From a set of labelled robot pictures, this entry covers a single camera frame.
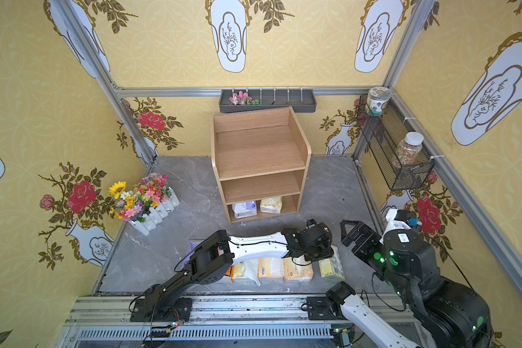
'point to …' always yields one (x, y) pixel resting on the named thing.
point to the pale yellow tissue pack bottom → (272, 205)
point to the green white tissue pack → (333, 266)
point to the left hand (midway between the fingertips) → (327, 249)
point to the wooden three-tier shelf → (259, 154)
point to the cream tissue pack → (297, 267)
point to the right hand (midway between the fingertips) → (349, 230)
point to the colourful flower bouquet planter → (147, 204)
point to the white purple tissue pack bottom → (245, 209)
